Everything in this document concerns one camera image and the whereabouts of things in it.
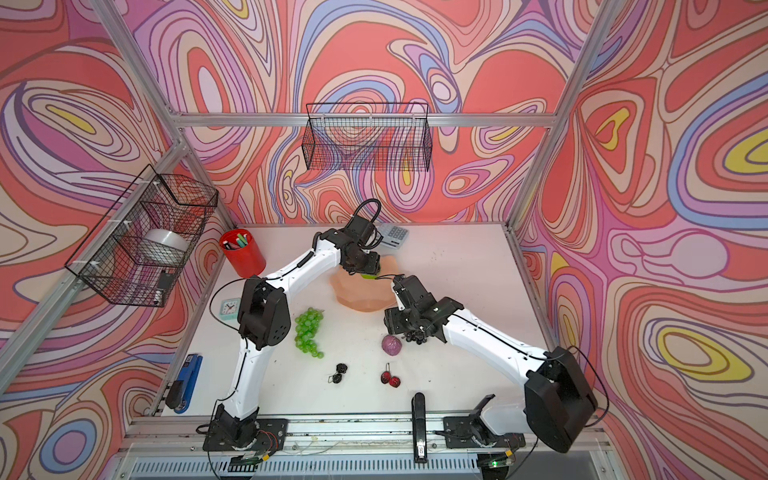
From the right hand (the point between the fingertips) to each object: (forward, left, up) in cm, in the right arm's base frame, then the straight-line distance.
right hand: (397, 325), depth 83 cm
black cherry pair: (-9, +16, -7) cm, 20 cm away
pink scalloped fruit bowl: (+17, +13, -9) cm, 23 cm away
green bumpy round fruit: (+17, +9, 0) cm, 19 cm away
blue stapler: (-15, +58, -5) cm, 60 cm away
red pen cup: (+30, +53, +2) cm, 61 cm away
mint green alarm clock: (+11, +53, -6) cm, 55 cm away
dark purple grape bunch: (-1, -6, -5) cm, 8 cm away
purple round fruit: (-4, +2, -5) cm, 6 cm away
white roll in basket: (+14, +57, +24) cm, 63 cm away
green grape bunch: (+2, +26, -2) cm, 27 cm away
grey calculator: (+42, -1, -7) cm, 42 cm away
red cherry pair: (-12, +3, -7) cm, 15 cm away
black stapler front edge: (-20, -4, -4) cm, 21 cm away
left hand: (+21, +6, +1) cm, 22 cm away
